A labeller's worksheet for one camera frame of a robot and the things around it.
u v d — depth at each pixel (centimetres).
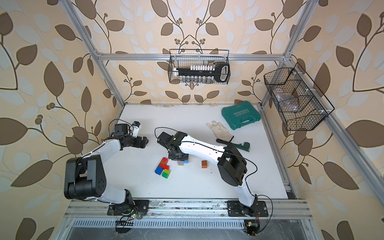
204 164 87
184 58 91
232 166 48
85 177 45
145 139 86
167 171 86
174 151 59
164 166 87
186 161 85
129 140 78
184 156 70
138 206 74
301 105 73
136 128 85
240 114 108
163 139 65
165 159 89
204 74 85
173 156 74
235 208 72
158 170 87
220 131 104
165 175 84
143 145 85
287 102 69
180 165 89
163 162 88
